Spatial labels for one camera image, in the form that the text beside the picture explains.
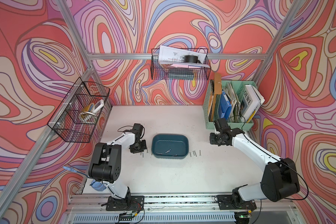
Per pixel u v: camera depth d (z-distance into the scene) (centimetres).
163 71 101
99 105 75
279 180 42
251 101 88
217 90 82
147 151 93
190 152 93
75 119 74
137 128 78
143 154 91
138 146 79
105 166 47
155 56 87
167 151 93
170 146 93
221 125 68
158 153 93
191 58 82
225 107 94
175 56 86
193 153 93
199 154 91
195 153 93
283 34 78
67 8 70
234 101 91
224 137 62
